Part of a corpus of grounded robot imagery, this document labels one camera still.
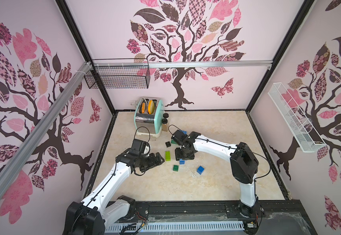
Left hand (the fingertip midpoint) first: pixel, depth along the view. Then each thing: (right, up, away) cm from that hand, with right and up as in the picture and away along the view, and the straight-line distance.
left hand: (157, 166), depth 79 cm
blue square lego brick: (+14, 0, +10) cm, 17 cm away
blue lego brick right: (+25, -4, +6) cm, 26 cm away
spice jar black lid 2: (+2, +26, +24) cm, 35 cm away
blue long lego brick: (+17, +18, +28) cm, 37 cm away
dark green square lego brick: (+10, -4, +8) cm, 14 cm away
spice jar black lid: (+3, +30, +28) cm, 41 cm away
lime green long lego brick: (+5, +3, +15) cm, 16 cm away
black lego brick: (+5, +10, +19) cm, 22 cm away
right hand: (+14, +2, +7) cm, 16 cm away
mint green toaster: (-7, +30, +16) cm, 35 cm away
